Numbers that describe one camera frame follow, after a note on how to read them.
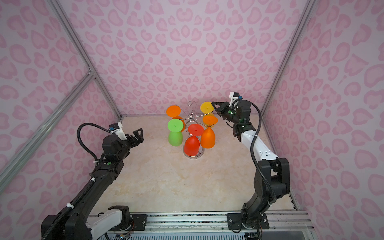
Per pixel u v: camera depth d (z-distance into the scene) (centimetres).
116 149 62
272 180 45
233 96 75
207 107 79
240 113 62
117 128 68
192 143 74
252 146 51
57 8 69
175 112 77
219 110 72
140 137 74
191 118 76
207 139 78
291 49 82
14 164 52
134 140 72
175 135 77
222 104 75
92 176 52
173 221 75
